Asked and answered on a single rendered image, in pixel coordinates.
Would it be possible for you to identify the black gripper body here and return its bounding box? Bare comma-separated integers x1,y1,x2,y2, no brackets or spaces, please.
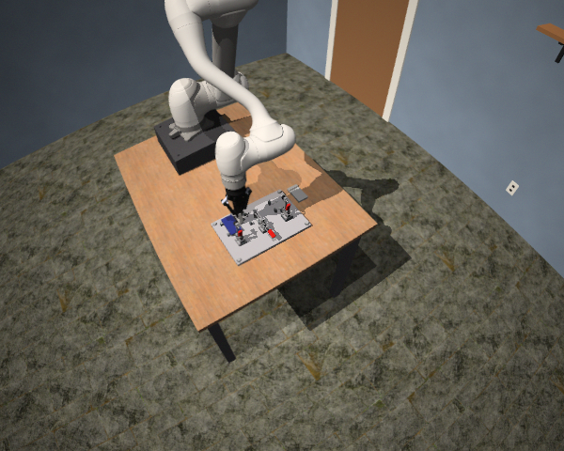
225,185,246,202

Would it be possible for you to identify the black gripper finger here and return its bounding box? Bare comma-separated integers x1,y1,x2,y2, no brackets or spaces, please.
238,187,252,223
221,196,242,224

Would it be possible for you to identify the blue rectangular block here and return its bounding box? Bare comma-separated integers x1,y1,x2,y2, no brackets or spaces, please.
221,215,237,236

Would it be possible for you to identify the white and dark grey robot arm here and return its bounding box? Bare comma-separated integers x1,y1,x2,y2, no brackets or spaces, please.
164,0,296,190

